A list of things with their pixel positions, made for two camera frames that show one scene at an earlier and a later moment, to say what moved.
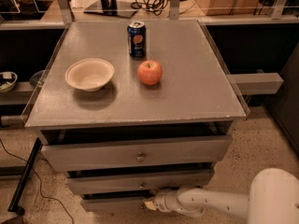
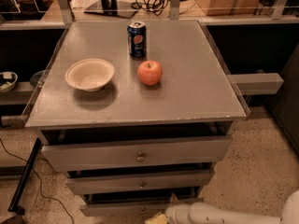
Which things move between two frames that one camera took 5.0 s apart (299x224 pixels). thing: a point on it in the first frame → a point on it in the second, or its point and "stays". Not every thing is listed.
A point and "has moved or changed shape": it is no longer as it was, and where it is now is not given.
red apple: (149, 72) stays
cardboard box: (229, 0) stays
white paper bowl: (90, 75) stays
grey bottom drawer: (116, 203) has moved or changed shape
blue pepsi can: (136, 35) stays
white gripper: (163, 200) → (176, 215)
